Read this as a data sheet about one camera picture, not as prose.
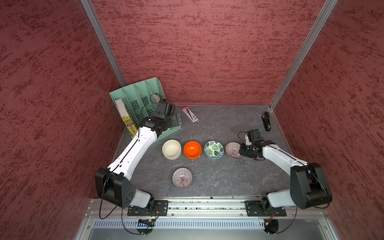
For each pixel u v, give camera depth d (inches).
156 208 28.9
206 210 29.5
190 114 44.7
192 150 35.7
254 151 26.1
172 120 28.5
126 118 31.3
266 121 42.7
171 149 35.4
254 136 28.6
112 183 15.5
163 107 23.1
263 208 26.5
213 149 37.0
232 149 37.0
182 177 32.7
